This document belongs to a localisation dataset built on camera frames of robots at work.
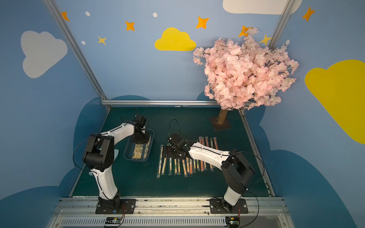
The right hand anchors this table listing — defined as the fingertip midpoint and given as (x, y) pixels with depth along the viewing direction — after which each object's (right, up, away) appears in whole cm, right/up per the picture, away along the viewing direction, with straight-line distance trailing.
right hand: (169, 153), depth 86 cm
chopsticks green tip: (+5, -11, +2) cm, 12 cm away
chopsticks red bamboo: (+18, -9, +4) cm, 20 cm away
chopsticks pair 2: (+1, -13, 0) cm, 13 cm away
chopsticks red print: (+11, -9, +4) cm, 15 cm away
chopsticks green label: (+16, -9, +4) cm, 19 cm away
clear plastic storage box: (-28, 0, +10) cm, 30 cm away
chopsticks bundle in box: (-20, -1, +10) cm, 23 cm away
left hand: (-18, +6, +13) cm, 23 cm away
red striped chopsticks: (+10, -14, 0) cm, 17 cm away
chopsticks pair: (-7, -7, +5) cm, 11 cm away
